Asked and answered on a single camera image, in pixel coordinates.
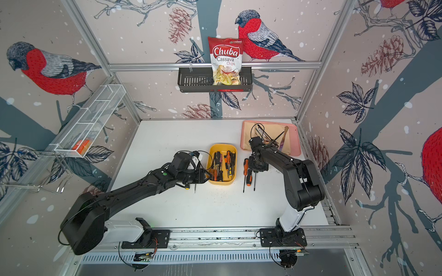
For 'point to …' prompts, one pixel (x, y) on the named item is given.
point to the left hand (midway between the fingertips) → (212, 174)
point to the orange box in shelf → (82, 146)
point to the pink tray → (295, 144)
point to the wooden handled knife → (286, 129)
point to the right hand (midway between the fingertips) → (254, 166)
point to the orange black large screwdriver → (246, 170)
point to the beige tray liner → (272, 133)
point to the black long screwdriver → (195, 187)
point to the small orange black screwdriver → (249, 177)
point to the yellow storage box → (221, 161)
